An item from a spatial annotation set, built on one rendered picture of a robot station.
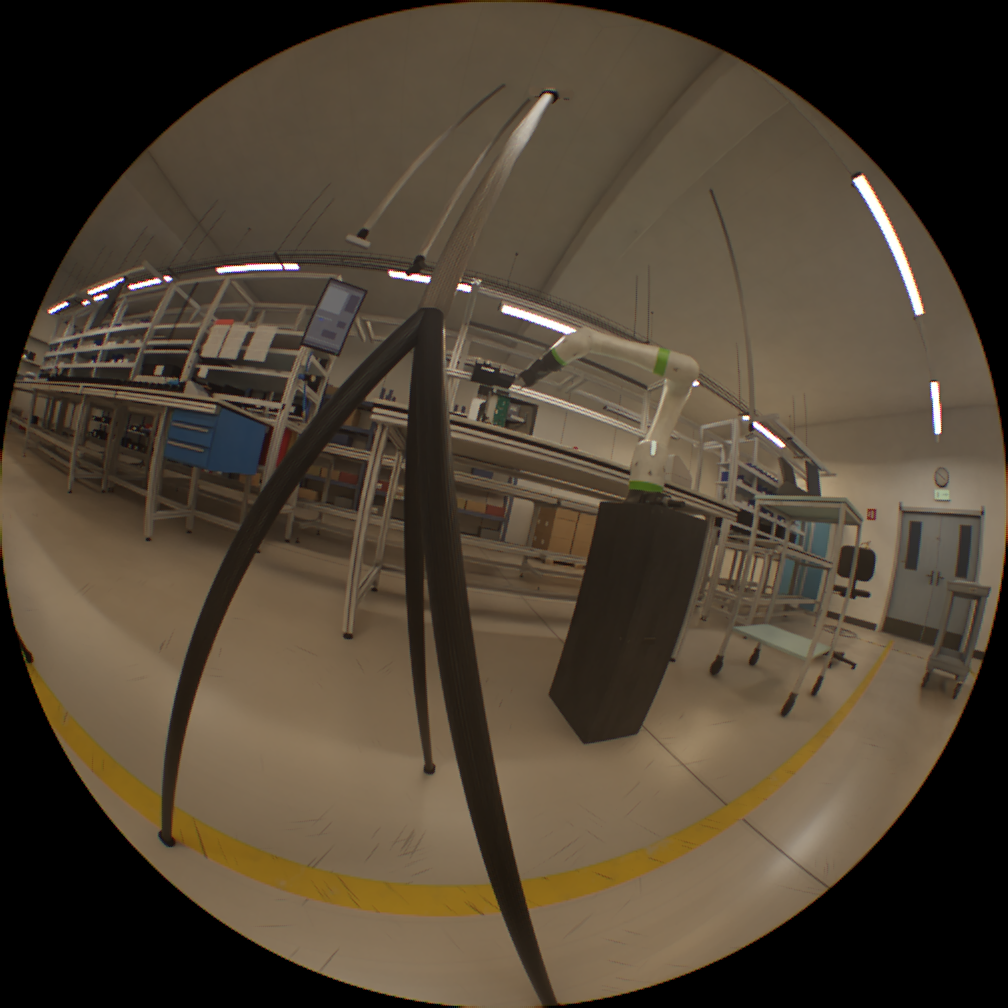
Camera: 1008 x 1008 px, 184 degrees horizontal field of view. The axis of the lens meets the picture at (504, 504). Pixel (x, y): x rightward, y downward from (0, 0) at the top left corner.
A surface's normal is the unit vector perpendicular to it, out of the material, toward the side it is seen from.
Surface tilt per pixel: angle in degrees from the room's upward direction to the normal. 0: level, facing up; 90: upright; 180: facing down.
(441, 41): 180
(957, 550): 90
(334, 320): 101
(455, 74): 180
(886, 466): 90
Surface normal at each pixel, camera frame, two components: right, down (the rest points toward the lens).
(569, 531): 0.23, 0.04
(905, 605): -0.95, -0.22
